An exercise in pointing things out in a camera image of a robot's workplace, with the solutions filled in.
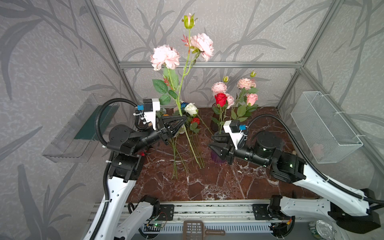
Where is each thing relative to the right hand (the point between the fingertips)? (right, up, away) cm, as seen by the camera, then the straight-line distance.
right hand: (211, 135), depth 54 cm
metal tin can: (+49, -43, +11) cm, 66 cm away
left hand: (-8, +6, -5) cm, 11 cm away
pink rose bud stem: (+16, +10, +17) cm, 26 cm away
